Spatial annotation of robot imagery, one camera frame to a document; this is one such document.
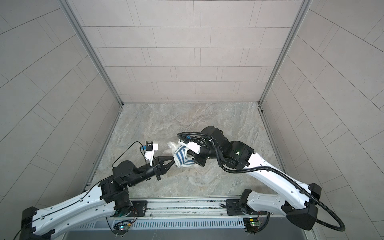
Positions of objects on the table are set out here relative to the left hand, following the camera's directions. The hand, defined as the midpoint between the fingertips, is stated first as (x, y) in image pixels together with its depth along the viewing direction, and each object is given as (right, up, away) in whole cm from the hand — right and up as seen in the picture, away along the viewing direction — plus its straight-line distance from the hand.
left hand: (178, 162), depth 60 cm
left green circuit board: (-25, -30, +5) cm, 39 cm away
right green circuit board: (+33, -31, +8) cm, 46 cm away
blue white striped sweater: (+1, +3, -3) cm, 4 cm away
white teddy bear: (-2, +6, +2) cm, 7 cm away
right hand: (+3, +3, +3) cm, 5 cm away
